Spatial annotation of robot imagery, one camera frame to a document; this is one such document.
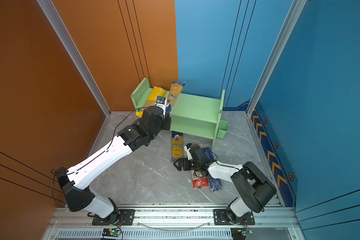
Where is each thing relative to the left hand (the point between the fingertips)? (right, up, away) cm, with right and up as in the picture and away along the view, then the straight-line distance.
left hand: (168, 112), depth 71 cm
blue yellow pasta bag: (+3, -19, +25) cm, 32 cm away
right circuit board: (+34, -58, -1) cm, 67 cm away
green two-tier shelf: (+11, 0, +11) cm, 16 cm away
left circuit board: (-26, -58, -1) cm, 63 cm away
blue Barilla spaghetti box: (+24, -38, +9) cm, 46 cm away
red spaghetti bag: (+16, -38, +11) cm, 43 cm away
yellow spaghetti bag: (-9, +14, +18) cm, 25 cm away
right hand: (+5, -29, +17) cm, 34 cm away
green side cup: (+33, -9, +27) cm, 43 cm away
